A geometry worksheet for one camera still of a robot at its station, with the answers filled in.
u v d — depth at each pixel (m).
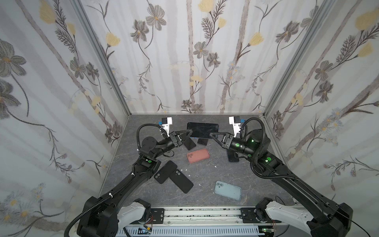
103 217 0.40
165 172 0.89
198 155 0.97
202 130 0.64
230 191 0.82
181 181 0.86
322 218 0.40
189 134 0.65
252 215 0.73
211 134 0.63
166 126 0.64
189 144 1.01
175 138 0.60
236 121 0.59
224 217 0.75
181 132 0.64
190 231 0.70
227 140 0.56
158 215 0.73
